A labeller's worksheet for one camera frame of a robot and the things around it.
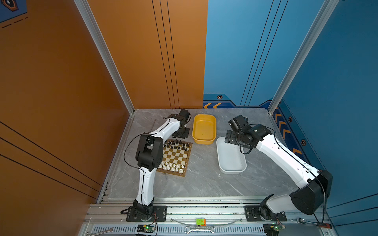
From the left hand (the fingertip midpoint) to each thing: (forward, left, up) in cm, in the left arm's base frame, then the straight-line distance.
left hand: (183, 134), depth 99 cm
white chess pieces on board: (-22, +6, -3) cm, 23 cm away
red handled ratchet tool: (-48, -60, -3) cm, 77 cm away
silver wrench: (-52, -5, -5) cm, 53 cm away
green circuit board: (-52, +16, -7) cm, 55 cm away
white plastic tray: (-18, -30, -3) cm, 35 cm away
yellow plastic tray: (+8, -14, -5) cm, 17 cm away
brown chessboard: (-13, +4, -4) cm, 15 cm away
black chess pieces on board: (-6, +5, -4) cm, 9 cm away
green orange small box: (-49, -11, -3) cm, 50 cm away
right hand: (-14, -28, +14) cm, 34 cm away
